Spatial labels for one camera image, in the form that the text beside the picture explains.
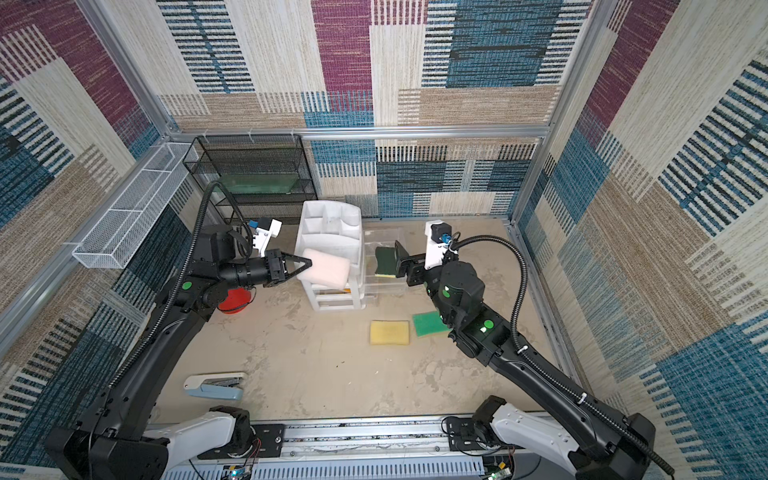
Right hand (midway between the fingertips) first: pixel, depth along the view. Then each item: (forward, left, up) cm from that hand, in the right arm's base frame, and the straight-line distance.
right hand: (418, 245), depth 68 cm
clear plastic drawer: (+36, +10, -36) cm, 52 cm away
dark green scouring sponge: (+13, +8, -24) cm, 28 cm away
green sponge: (-2, -5, -35) cm, 35 cm away
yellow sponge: (-6, +7, -33) cm, 34 cm away
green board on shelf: (+39, +51, -12) cm, 66 cm away
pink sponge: (-4, +21, -3) cm, 21 cm away
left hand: (-4, +24, -2) cm, 24 cm away
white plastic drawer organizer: (+18, +23, -13) cm, 31 cm away
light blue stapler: (-21, +52, -32) cm, 65 cm away
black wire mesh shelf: (+45, +58, -5) cm, 73 cm away
